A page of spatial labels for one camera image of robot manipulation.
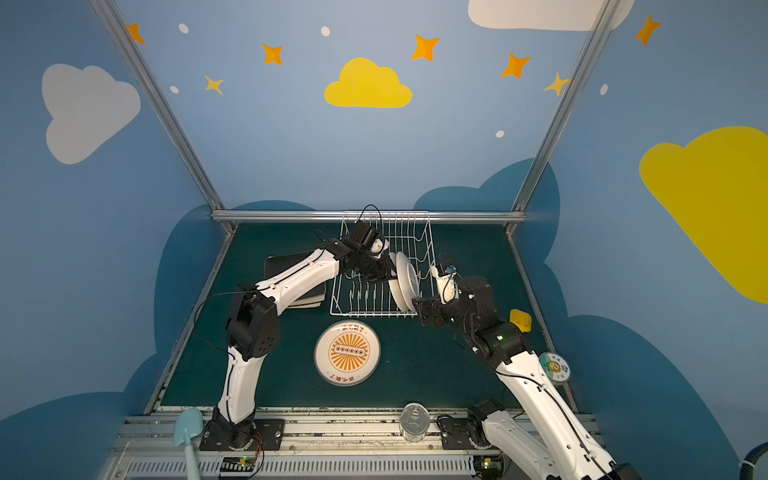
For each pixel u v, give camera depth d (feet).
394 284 2.82
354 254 2.26
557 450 1.31
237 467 2.40
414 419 2.37
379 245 2.52
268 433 2.46
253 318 1.86
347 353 2.89
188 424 2.49
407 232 3.89
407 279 2.90
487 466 2.40
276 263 3.45
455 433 2.46
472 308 1.79
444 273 2.09
